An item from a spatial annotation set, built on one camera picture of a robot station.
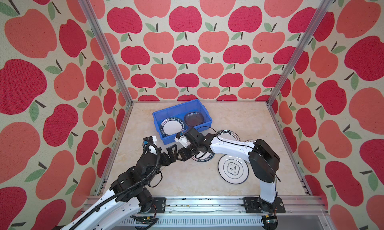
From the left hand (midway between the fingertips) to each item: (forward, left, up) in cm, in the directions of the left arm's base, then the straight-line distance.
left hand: (173, 149), depth 70 cm
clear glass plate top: (+36, -11, -22) cm, 43 cm away
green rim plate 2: (+22, -34, -22) cm, 46 cm away
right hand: (+4, -3, -15) cm, 15 cm away
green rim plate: (+29, +5, -21) cm, 36 cm away
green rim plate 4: (+17, -49, -22) cm, 56 cm away
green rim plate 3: (-3, -14, -3) cm, 15 cm away
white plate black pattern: (-2, -33, -23) cm, 40 cm away
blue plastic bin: (+41, 0, -18) cm, 44 cm away
